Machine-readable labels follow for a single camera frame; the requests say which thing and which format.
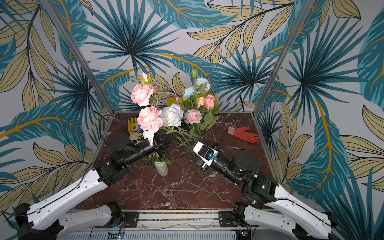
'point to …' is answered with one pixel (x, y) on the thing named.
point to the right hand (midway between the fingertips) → (192, 141)
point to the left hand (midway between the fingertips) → (176, 135)
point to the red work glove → (241, 133)
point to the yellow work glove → (134, 132)
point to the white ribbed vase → (162, 168)
